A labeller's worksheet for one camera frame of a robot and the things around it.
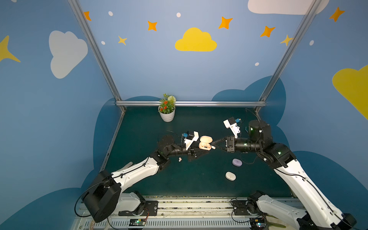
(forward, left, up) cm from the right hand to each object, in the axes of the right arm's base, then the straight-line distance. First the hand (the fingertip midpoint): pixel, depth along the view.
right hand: (214, 143), depth 61 cm
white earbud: (-1, 0, -1) cm, 2 cm away
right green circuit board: (-25, -25, -35) cm, 50 cm away
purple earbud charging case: (+6, -20, -32) cm, 38 cm away
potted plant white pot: (+38, +28, -17) cm, 51 cm away
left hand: (0, +2, -5) cm, 6 cm away
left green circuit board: (-28, +35, -33) cm, 56 cm away
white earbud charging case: (-3, -14, -32) cm, 36 cm away
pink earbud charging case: (+2, +4, -3) cm, 5 cm away
